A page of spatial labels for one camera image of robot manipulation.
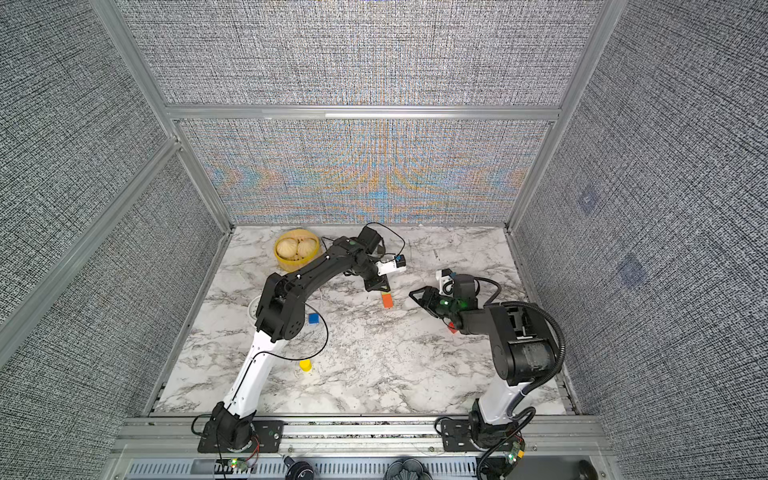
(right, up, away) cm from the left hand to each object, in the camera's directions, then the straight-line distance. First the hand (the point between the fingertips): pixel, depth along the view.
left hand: (387, 285), depth 99 cm
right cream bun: (-28, +13, +6) cm, 32 cm away
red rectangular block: (+20, -12, -7) cm, 24 cm away
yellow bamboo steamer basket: (-32, +8, +7) cm, 33 cm away
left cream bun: (-35, +13, +7) cm, 38 cm away
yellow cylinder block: (-23, -21, -16) cm, 35 cm away
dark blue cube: (-22, -9, -11) cm, 26 cm away
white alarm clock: (-41, -7, -8) cm, 43 cm away
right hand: (+9, -3, -5) cm, 10 cm away
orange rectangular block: (0, -5, -2) cm, 5 cm away
